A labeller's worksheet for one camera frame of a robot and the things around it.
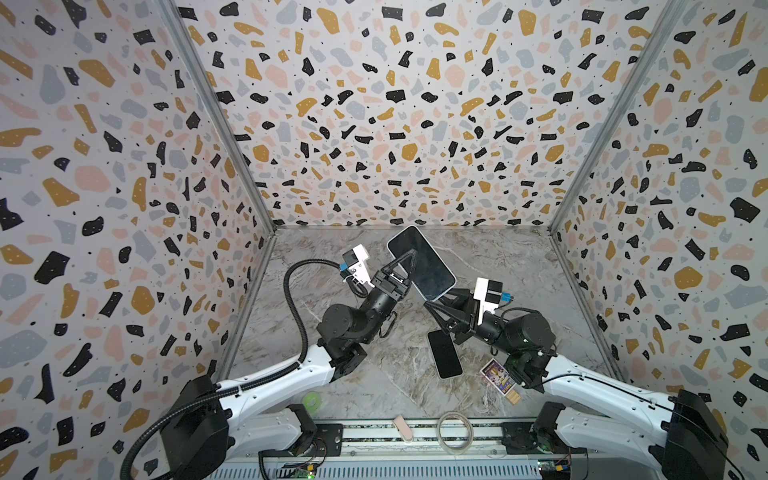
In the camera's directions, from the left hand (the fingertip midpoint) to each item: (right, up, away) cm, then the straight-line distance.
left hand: (419, 255), depth 56 cm
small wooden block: (+26, -38, +24) cm, 52 cm away
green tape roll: (-27, -39, +24) cm, 53 cm away
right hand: (+3, -9, +3) cm, 10 cm away
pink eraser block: (-3, -44, +19) cm, 47 cm away
